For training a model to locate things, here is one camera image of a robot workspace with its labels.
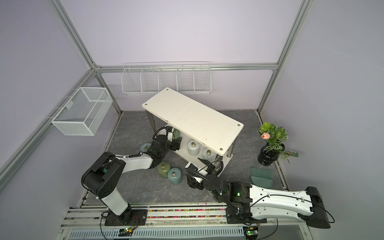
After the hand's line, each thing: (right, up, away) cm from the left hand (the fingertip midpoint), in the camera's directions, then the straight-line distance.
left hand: (176, 136), depth 93 cm
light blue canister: (-19, -6, -4) cm, 20 cm away
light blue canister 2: (+1, -20, -14) cm, 24 cm away
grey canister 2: (+19, -9, -12) cm, 24 cm away
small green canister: (+1, +2, -5) cm, 5 cm away
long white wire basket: (+3, +39, +7) cm, 40 cm away
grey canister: (+11, -5, -9) cm, 15 cm away
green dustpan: (+51, -23, -6) cm, 56 cm away
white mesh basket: (-52, +15, -8) cm, 55 cm away
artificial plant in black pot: (+51, +2, -22) cm, 55 cm away
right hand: (+12, -11, -24) cm, 29 cm away
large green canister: (-6, -17, -10) cm, 21 cm away
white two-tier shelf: (+17, +4, -28) cm, 33 cm away
